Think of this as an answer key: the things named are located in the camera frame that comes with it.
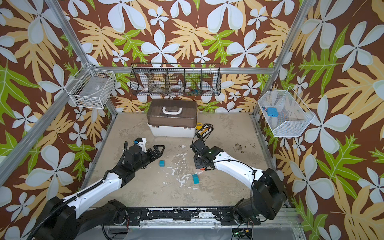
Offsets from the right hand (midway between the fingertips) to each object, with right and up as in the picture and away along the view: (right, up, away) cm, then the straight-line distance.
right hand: (199, 161), depth 85 cm
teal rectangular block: (-2, -11, +2) cm, 11 cm away
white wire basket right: (+50, +26, -8) cm, 56 cm away
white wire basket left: (-63, +43, +1) cm, 76 cm away
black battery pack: (+6, +17, +23) cm, 29 cm away
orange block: (+2, -4, -3) cm, 5 cm away
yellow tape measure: (+2, +21, +24) cm, 32 cm away
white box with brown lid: (-16, +25, +4) cm, 30 cm away
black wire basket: (-15, +52, +13) cm, 56 cm away
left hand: (-22, +8, -3) cm, 23 cm away
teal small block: (-23, -3, +7) cm, 24 cm away
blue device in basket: (+43, +29, +1) cm, 52 cm away
